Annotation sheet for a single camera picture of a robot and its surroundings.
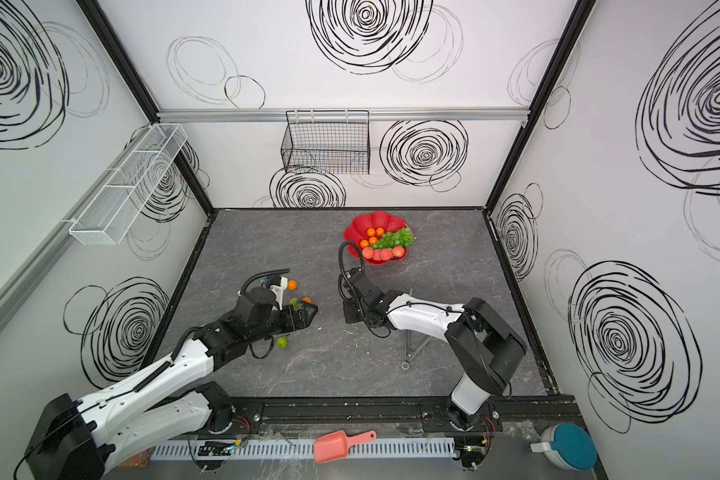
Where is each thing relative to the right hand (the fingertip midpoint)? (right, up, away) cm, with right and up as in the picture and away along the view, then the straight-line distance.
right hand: (345, 309), depth 88 cm
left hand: (-9, +2, -8) cm, 12 cm away
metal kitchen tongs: (+17, -14, -5) cm, 23 cm away
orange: (+8, +23, +24) cm, 34 cm away
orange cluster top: (-13, +2, +6) cm, 14 cm away
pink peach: (+13, +16, +14) cm, 24 cm away
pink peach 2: (+17, +17, +14) cm, 28 cm away
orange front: (+11, +24, +22) cm, 34 cm away
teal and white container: (+49, -24, -24) cm, 60 cm away
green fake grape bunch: (+19, +21, +15) cm, 32 cm away
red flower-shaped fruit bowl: (+3, +23, +24) cm, 33 cm away
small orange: (+8, +20, +20) cm, 29 cm away
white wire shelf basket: (-57, +26, -16) cm, 65 cm away
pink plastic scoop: (-1, -28, -18) cm, 33 cm away
